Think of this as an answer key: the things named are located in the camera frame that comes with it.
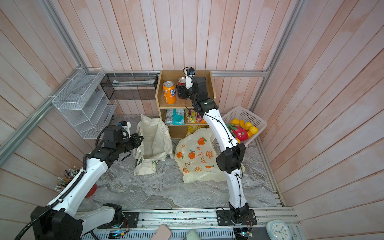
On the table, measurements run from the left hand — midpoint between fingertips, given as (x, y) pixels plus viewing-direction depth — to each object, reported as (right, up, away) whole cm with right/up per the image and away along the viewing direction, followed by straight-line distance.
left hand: (144, 140), depth 79 cm
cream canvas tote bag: (+3, -5, +17) cm, 18 cm away
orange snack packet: (+31, +12, +13) cm, 36 cm away
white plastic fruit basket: (+66, +18, +35) cm, 77 cm away
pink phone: (+12, -43, -10) cm, 46 cm away
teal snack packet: (+15, +14, +14) cm, 25 cm away
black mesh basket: (-18, +37, +26) cm, 48 cm away
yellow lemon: (+69, +6, +22) cm, 72 cm away
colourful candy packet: (+25, +14, +14) cm, 32 cm away
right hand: (+20, +31, +1) cm, 37 cm away
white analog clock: (+66, -42, -10) cm, 79 cm away
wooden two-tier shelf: (+17, +4, +9) cm, 20 cm away
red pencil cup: (-38, -18, -4) cm, 43 cm away
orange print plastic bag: (+29, -12, +15) cm, 34 cm away
